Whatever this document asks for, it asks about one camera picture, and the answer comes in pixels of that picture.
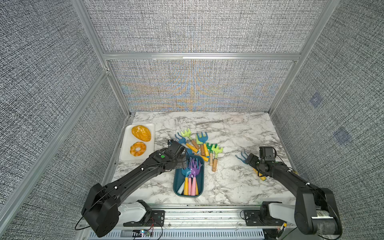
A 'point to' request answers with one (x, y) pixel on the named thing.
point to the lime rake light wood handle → (216, 150)
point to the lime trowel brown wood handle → (199, 142)
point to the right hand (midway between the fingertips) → (253, 158)
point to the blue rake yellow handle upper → (182, 140)
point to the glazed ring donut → (140, 144)
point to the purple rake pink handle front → (189, 182)
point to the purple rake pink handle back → (194, 170)
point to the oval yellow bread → (141, 133)
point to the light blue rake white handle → (180, 190)
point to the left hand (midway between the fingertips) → (180, 161)
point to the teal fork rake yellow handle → (185, 172)
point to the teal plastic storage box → (178, 177)
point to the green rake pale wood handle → (211, 156)
